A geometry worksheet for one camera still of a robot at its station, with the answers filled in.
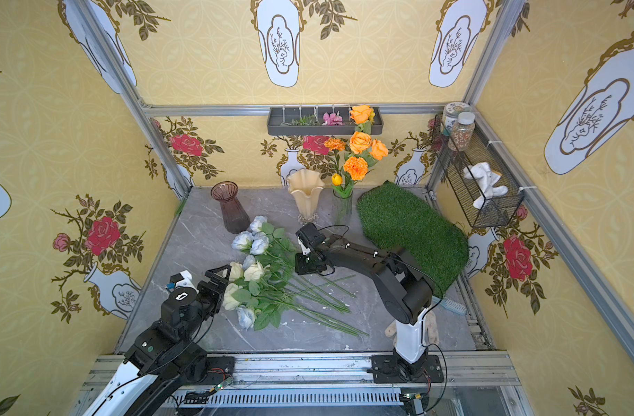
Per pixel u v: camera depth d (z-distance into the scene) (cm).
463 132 80
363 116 82
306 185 101
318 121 89
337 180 81
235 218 107
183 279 69
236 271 84
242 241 98
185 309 56
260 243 93
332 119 88
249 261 91
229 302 82
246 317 80
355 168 78
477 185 69
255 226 101
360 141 80
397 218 107
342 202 96
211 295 66
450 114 85
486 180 70
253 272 84
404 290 48
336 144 87
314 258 77
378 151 82
